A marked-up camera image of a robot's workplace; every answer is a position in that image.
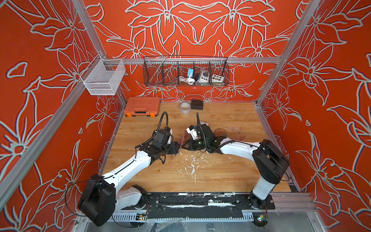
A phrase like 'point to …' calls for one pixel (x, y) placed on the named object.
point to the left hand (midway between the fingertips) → (176, 145)
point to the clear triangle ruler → (236, 137)
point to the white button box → (216, 78)
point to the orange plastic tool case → (142, 106)
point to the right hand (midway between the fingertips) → (179, 148)
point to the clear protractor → (220, 132)
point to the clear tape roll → (185, 104)
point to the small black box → (196, 104)
